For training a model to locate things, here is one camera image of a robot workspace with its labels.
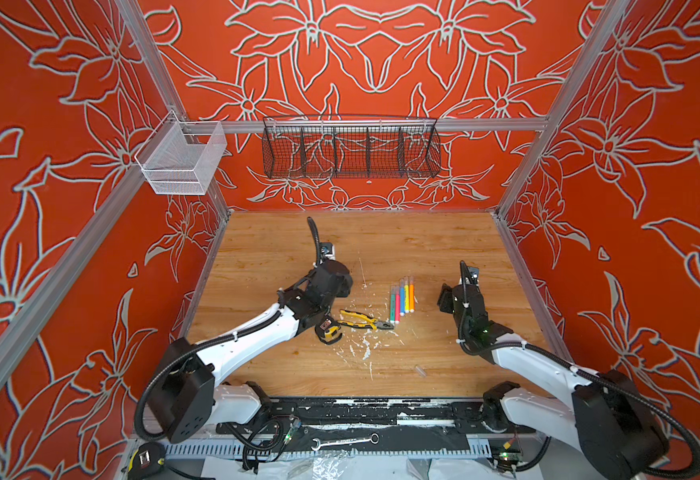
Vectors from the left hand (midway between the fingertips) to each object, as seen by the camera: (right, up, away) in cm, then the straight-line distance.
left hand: (338, 269), depth 82 cm
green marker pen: (+17, -12, +10) cm, 23 cm away
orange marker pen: (+23, -10, +13) cm, 28 cm away
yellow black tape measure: (-3, -19, +3) cm, 19 cm away
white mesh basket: (-51, +35, +11) cm, 63 cm away
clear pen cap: (+23, -28, -3) cm, 36 cm away
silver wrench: (+9, -39, -12) cm, 42 cm away
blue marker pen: (+20, -10, +12) cm, 25 cm away
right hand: (+33, -5, +5) cm, 34 cm away
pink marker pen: (+18, -12, +10) cm, 24 cm away
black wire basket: (+4, +39, +15) cm, 42 cm away
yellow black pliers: (+8, -17, +8) cm, 20 cm away
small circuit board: (+40, -43, -14) cm, 60 cm away
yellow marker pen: (+22, -10, +13) cm, 27 cm away
